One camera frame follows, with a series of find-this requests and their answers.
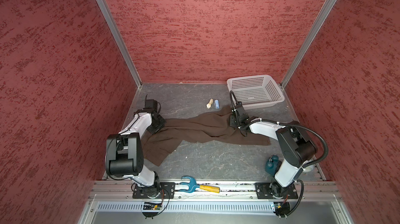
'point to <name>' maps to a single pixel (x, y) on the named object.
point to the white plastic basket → (255, 91)
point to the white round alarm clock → (309, 169)
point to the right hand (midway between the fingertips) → (233, 121)
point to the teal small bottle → (271, 165)
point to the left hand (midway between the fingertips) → (161, 128)
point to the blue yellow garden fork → (194, 186)
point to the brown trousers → (210, 126)
